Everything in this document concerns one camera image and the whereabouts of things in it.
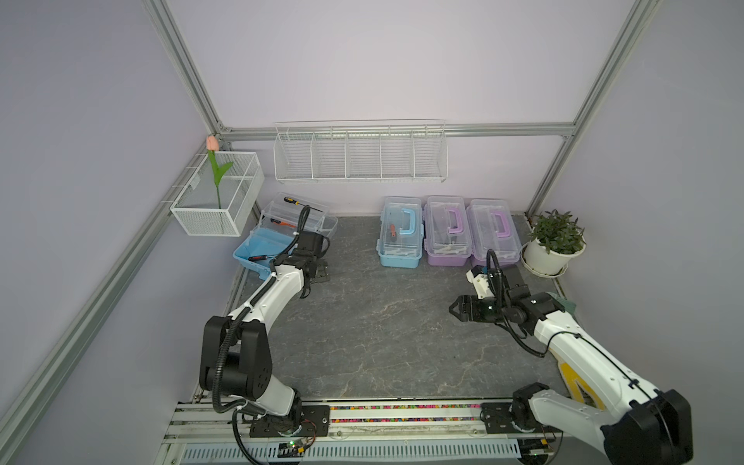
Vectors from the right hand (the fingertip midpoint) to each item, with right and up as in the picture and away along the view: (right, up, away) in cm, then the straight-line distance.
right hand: (459, 307), depth 81 cm
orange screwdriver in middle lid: (-18, +23, +22) cm, 36 cm away
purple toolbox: (+1, +22, +18) cm, 29 cm away
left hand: (-44, +8, +7) cm, 46 cm away
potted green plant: (+33, +19, +10) cm, 39 cm away
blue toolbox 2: (-61, +22, +23) cm, 69 cm away
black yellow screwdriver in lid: (-55, +34, +30) cm, 71 cm away
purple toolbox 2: (+18, +25, +25) cm, 39 cm away
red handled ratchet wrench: (-68, +13, +23) cm, 72 cm away
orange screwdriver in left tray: (-62, +26, +25) cm, 72 cm away
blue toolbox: (-15, +22, +18) cm, 32 cm away
